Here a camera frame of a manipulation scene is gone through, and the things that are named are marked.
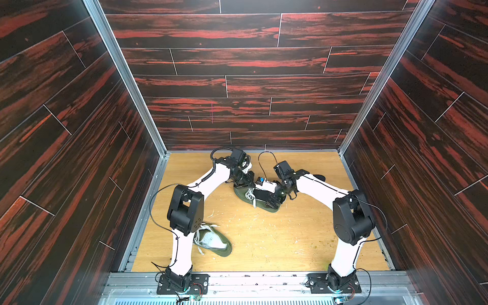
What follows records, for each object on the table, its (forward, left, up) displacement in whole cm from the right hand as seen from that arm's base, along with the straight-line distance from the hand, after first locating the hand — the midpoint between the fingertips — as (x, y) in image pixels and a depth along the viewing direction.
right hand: (273, 194), depth 95 cm
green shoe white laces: (-4, +13, +5) cm, 14 cm away
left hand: (+1, +9, +6) cm, 11 cm away
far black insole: (+17, -29, -6) cm, 34 cm away
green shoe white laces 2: (-22, +30, -3) cm, 37 cm away
